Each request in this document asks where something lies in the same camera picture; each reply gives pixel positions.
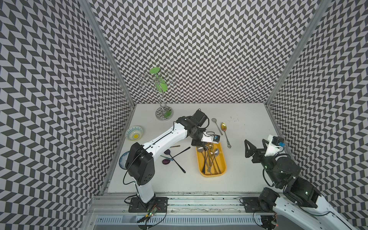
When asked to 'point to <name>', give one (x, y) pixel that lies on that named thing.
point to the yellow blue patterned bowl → (133, 132)
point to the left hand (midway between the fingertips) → (203, 140)
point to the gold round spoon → (211, 146)
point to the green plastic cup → (161, 84)
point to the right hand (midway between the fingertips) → (253, 143)
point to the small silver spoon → (214, 120)
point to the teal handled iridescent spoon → (171, 158)
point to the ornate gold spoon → (211, 155)
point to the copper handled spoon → (176, 146)
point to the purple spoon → (168, 152)
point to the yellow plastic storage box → (211, 160)
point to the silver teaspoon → (201, 149)
